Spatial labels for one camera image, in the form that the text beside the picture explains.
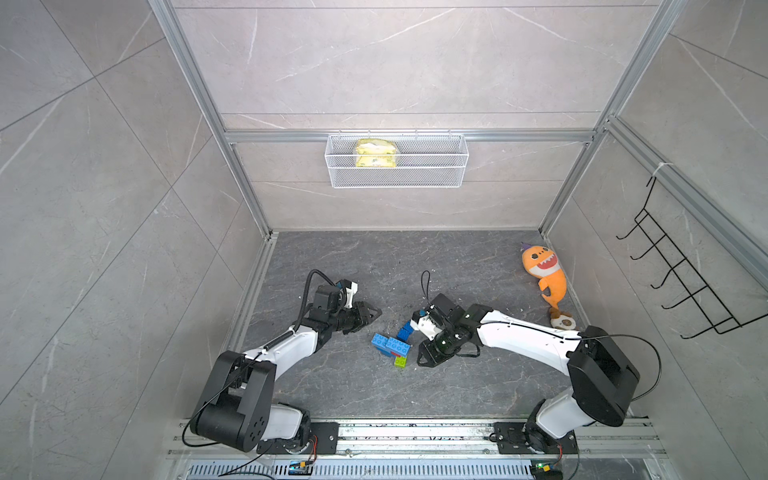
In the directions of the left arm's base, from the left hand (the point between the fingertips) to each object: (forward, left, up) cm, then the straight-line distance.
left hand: (380, 310), depth 86 cm
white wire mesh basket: (+46, -16, +20) cm, 53 cm away
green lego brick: (-12, -5, -9) cm, 16 cm away
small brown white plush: (-1, -57, -8) cm, 58 cm away
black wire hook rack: (-17, -69, +23) cm, 75 cm away
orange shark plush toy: (+18, -56, -3) cm, 59 cm away
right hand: (-13, -12, -5) cm, 19 cm away
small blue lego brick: (-3, -7, -8) cm, 11 cm away
